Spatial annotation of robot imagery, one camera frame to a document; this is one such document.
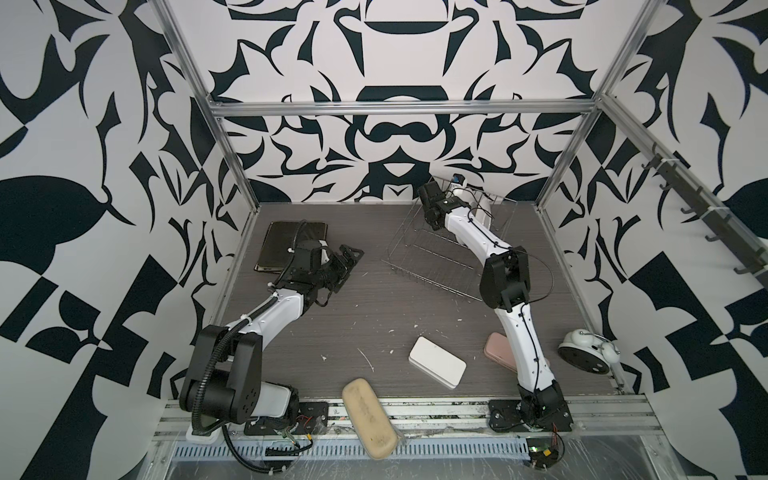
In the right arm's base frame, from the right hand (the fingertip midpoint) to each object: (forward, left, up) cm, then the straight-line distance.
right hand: (465, 203), depth 100 cm
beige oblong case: (-59, +30, -11) cm, 67 cm away
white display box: (-63, +65, -9) cm, 91 cm away
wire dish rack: (-12, +9, -13) cm, 19 cm away
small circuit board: (-66, -10, -16) cm, 68 cm away
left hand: (-21, +34, +1) cm, 40 cm away
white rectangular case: (-47, +13, -12) cm, 50 cm away
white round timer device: (-46, -23, -6) cm, 52 cm away
